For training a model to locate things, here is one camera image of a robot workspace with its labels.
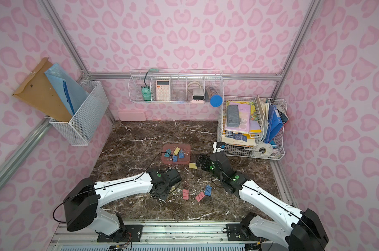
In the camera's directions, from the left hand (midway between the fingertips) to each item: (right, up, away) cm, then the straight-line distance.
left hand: (161, 189), depth 83 cm
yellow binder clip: (+6, +18, +18) cm, 26 cm away
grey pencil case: (+39, +38, +5) cm, 55 cm away
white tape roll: (+62, +20, +13) cm, 67 cm away
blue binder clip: (+5, +14, +15) cm, 21 cm away
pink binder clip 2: (+20, -4, 0) cm, 20 cm away
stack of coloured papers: (+49, +37, +7) cm, 61 cm away
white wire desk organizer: (+71, +23, +19) cm, 77 cm away
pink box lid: (-30, +42, +34) cm, 62 cm away
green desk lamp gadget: (-11, +55, +8) cm, 56 cm away
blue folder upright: (+64, +35, +8) cm, 73 cm away
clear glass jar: (+9, +53, +14) cm, 55 cm away
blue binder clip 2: (+9, +16, +17) cm, 25 cm away
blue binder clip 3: (+25, -1, +2) cm, 25 cm away
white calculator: (-2, +56, +12) cm, 57 cm away
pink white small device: (+19, +52, +7) cm, 56 cm away
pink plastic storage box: (+12, +19, +23) cm, 32 cm away
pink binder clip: (+13, -2, -1) cm, 13 cm away
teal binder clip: (0, +18, +18) cm, 26 cm away
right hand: (+20, +18, -4) cm, 27 cm away
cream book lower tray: (+42, +26, +5) cm, 49 cm away
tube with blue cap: (+29, +48, +2) cm, 56 cm away
